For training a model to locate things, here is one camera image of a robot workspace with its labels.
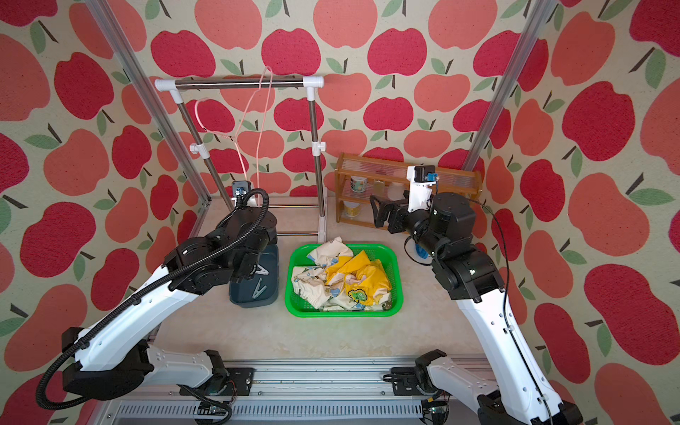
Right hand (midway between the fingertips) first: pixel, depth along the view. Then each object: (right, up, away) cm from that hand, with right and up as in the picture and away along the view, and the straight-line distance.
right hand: (393, 201), depth 60 cm
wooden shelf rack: (+7, +12, +33) cm, 35 cm away
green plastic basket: (+4, -17, +33) cm, 37 cm away
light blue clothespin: (-41, -29, +31) cm, 59 cm away
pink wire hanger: (-55, +29, +43) cm, 75 cm away
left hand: (-30, -4, +2) cm, 30 cm away
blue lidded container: (+19, -16, +39) cm, 46 cm away
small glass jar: (+2, +8, +36) cm, 37 cm away
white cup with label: (-5, +10, +40) cm, 41 cm away
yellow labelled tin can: (-7, 0, +48) cm, 49 cm away
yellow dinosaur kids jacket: (-13, -24, +28) cm, 39 cm away
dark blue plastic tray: (-46, -28, +28) cm, 60 cm away
